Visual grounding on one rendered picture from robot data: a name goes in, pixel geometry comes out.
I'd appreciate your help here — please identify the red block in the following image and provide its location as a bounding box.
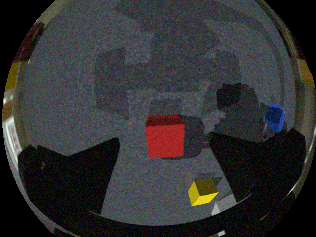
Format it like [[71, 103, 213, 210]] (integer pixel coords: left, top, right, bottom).
[[145, 114, 185, 158]]

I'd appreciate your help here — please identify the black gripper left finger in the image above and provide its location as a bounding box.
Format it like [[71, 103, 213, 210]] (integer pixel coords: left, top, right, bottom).
[[37, 138, 121, 215]]

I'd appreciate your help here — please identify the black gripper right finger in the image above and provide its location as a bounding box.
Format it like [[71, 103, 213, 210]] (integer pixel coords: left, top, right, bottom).
[[208, 129, 287, 203]]

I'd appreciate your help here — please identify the yellow block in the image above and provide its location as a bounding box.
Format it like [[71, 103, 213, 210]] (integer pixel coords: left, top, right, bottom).
[[189, 178, 219, 206]]

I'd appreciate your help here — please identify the blue block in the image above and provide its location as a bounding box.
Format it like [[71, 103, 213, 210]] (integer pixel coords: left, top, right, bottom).
[[266, 103, 285, 133]]

